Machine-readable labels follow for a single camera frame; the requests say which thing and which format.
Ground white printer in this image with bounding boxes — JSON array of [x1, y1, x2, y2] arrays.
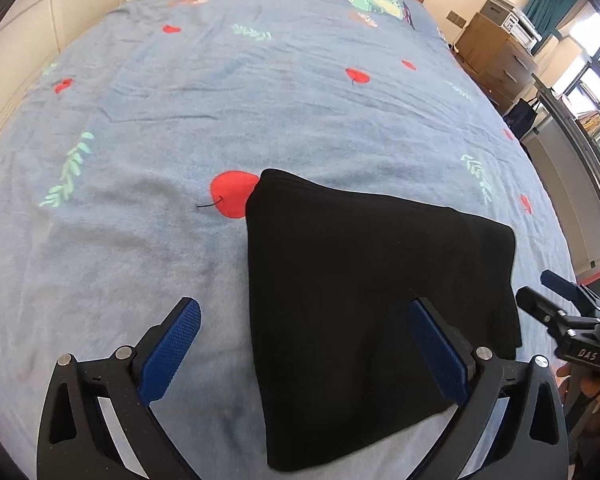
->
[[480, 0, 542, 52]]

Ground white wardrobe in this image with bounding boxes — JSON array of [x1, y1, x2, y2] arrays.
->
[[0, 0, 124, 132]]

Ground teal curtain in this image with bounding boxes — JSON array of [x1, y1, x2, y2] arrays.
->
[[524, 0, 578, 38]]

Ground person right hand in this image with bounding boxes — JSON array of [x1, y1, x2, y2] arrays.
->
[[555, 363, 600, 434]]

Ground wooden drawer cabinet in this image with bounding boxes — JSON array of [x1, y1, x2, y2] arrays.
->
[[455, 13, 538, 115]]

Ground black pants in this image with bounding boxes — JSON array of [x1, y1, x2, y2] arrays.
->
[[246, 169, 521, 472]]

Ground grey metal rail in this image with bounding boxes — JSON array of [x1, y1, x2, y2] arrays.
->
[[531, 74, 600, 201]]

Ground dark navy bag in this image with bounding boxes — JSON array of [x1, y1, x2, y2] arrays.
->
[[503, 98, 539, 140]]

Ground blue patterned bed sheet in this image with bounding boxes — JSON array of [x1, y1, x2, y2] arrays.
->
[[0, 0, 573, 479]]

